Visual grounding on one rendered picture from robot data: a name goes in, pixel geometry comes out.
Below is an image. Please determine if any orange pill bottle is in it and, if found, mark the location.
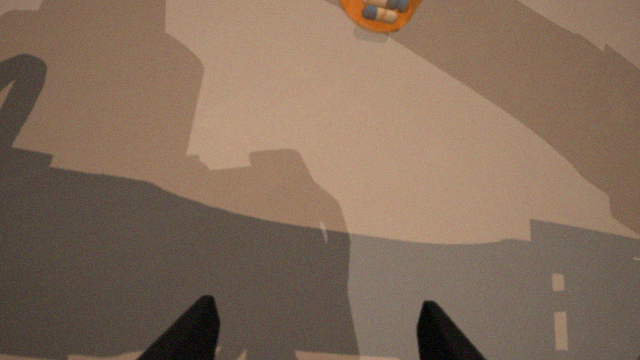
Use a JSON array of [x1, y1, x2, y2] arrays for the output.
[[339, 0, 423, 34]]

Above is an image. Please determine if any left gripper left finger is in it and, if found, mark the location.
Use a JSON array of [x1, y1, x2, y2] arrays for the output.
[[137, 295, 220, 360]]

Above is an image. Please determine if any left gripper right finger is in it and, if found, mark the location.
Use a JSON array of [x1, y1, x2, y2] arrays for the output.
[[417, 301, 486, 360]]

